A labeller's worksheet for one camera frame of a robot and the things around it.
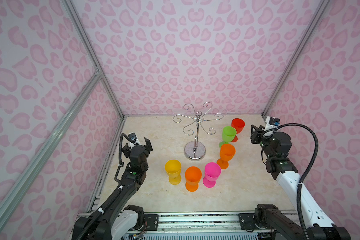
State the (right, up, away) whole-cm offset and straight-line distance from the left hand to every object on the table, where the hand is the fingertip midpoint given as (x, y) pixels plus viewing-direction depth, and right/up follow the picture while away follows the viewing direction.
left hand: (136, 138), depth 80 cm
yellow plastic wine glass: (+19, -16, +3) cm, 25 cm away
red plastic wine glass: (+60, +8, +14) cm, 62 cm away
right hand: (+61, +7, -5) cm, 62 cm away
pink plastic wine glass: (+40, -17, -2) cm, 44 cm away
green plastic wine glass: (+52, +2, +11) cm, 54 cm away
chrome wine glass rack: (+33, -9, +18) cm, 39 cm away
